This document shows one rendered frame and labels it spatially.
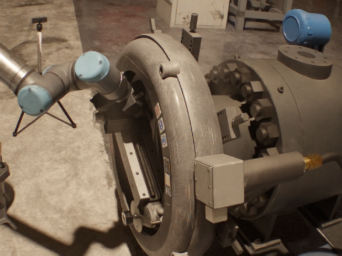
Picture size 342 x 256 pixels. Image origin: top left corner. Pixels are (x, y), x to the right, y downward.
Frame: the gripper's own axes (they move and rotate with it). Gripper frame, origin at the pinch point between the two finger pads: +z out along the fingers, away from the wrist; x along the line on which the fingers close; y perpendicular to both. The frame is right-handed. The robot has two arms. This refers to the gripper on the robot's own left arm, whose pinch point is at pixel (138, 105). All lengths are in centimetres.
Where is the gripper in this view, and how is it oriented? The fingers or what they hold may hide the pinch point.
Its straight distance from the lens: 143.1
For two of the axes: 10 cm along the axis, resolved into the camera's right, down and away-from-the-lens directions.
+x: -4.7, -7.7, 4.3
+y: 8.2, -5.7, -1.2
